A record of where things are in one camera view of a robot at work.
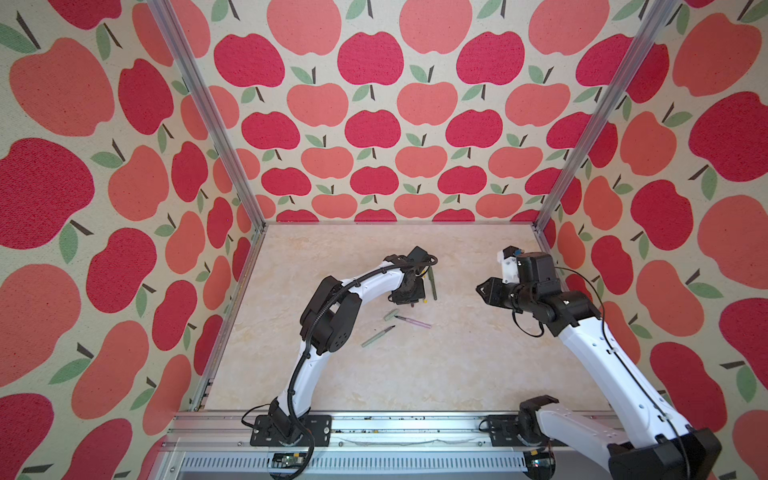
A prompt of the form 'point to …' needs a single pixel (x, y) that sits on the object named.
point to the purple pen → (428, 326)
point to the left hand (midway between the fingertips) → (422, 302)
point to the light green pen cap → (391, 314)
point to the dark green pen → (430, 276)
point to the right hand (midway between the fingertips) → (488, 286)
